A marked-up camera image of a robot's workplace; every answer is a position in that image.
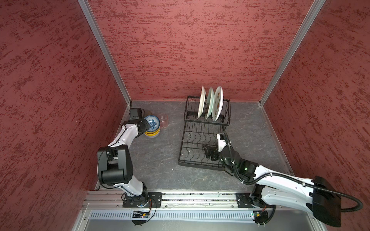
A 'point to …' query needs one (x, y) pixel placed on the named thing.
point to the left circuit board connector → (139, 217)
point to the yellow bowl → (152, 133)
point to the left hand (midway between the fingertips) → (146, 129)
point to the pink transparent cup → (164, 119)
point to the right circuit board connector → (260, 217)
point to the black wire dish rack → (199, 131)
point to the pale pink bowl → (152, 136)
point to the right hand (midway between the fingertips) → (208, 148)
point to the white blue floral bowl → (154, 122)
